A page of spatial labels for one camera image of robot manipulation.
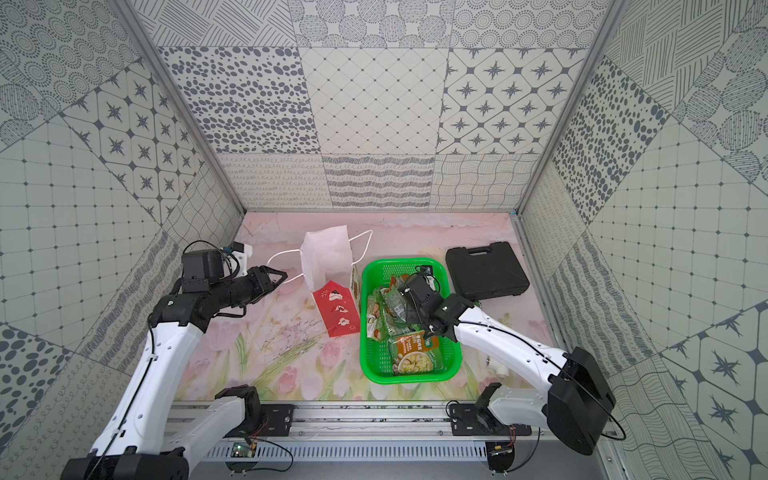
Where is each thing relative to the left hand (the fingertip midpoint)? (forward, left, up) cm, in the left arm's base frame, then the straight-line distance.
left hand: (278, 272), depth 74 cm
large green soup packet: (-12, -35, -20) cm, 42 cm away
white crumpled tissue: (-14, -58, -23) cm, 65 cm away
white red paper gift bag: (+12, -8, -9) cm, 17 cm away
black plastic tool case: (+15, -60, -22) cm, 65 cm away
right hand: (-2, -37, -14) cm, 39 cm away
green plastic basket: (+13, -23, -18) cm, 32 cm away
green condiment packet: (-1, -30, -16) cm, 34 cm away
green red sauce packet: (-3, -25, -16) cm, 30 cm away
